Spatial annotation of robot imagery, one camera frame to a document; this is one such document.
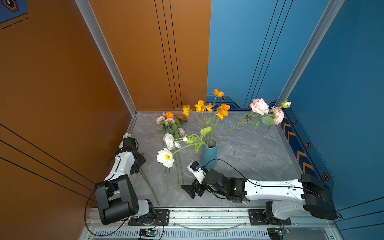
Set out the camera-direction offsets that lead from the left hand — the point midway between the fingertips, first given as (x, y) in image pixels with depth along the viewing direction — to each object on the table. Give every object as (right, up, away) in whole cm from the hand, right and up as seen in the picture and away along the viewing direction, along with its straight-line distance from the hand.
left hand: (137, 162), depth 87 cm
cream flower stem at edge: (-13, +15, +15) cm, 25 cm away
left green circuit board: (+12, -29, -17) cm, 36 cm away
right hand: (+30, -4, -17) cm, 35 cm away
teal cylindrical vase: (+42, +8, -11) cm, 44 cm away
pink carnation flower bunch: (+16, +21, +20) cm, 33 cm away
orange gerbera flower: (+23, +28, +23) cm, 42 cm away
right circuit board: (+74, -29, -17) cm, 81 cm away
